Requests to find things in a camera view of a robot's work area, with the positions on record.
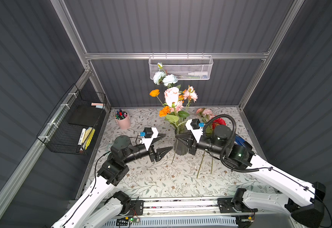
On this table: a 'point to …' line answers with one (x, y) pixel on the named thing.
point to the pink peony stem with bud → (200, 165)
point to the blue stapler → (239, 140)
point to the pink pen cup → (123, 118)
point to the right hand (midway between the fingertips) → (179, 135)
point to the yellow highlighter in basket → (89, 138)
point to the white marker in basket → (79, 147)
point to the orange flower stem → (165, 110)
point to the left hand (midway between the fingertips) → (167, 141)
